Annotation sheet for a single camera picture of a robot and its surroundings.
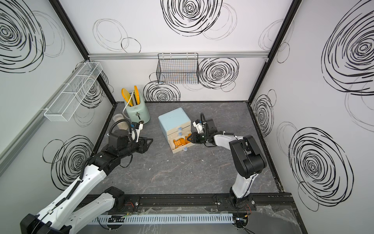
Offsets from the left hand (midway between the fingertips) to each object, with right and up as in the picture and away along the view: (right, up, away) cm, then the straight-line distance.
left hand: (149, 139), depth 76 cm
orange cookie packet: (+15, -5, +19) cm, 25 cm away
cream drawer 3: (+15, -8, +13) cm, 22 cm away
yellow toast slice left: (-21, +25, +20) cm, 38 cm away
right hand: (+21, -3, +15) cm, 27 cm away
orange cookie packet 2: (+19, -4, +20) cm, 28 cm away
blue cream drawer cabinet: (+13, +7, +12) cm, 19 cm away
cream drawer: (+15, +5, +11) cm, 19 cm away
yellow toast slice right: (-14, +26, +20) cm, 36 cm away
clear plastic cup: (-24, +6, +23) cm, 34 cm away
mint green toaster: (-13, +14, +19) cm, 27 cm away
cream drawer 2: (+16, +2, +15) cm, 22 cm away
